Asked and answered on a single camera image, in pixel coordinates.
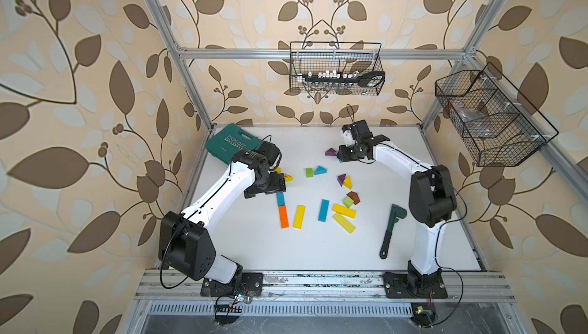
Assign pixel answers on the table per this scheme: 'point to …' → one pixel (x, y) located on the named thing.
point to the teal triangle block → (320, 170)
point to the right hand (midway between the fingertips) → (341, 154)
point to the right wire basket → (498, 126)
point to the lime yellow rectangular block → (343, 221)
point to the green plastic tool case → (229, 141)
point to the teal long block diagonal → (280, 199)
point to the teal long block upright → (323, 211)
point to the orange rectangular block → (283, 215)
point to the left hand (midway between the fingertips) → (272, 189)
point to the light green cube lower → (348, 201)
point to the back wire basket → (341, 67)
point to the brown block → (354, 196)
